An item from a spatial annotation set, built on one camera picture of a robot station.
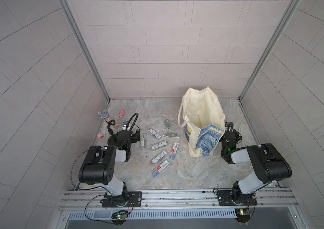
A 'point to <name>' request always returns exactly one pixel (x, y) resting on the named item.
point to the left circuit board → (119, 217)
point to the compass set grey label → (158, 145)
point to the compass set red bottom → (159, 168)
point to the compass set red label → (174, 151)
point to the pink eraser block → (100, 136)
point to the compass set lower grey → (154, 160)
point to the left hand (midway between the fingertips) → (132, 128)
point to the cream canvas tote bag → (203, 120)
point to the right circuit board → (242, 215)
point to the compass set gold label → (156, 135)
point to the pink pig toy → (122, 112)
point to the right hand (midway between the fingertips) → (225, 127)
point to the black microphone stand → (120, 139)
